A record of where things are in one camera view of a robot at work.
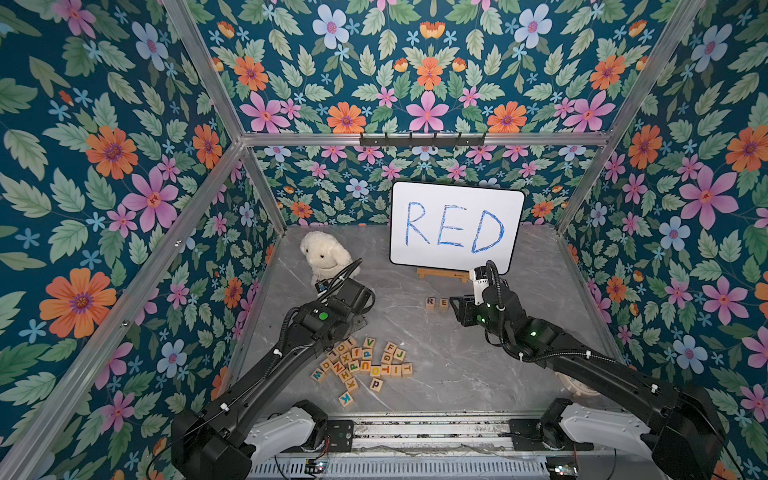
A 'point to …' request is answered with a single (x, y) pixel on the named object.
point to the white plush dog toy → (328, 258)
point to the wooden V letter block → (369, 342)
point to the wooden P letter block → (376, 384)
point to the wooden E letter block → (443, 305)
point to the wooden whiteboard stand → (427, 272)
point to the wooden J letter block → (399, 354)
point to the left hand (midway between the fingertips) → (358, 320)
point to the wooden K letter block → (346, 400)
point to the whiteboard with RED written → (454, 227)
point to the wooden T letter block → (407, 370)
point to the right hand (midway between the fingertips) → (461, 293)
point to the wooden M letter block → (318, 375)
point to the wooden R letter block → (430, 303)
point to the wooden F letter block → (390, 347)
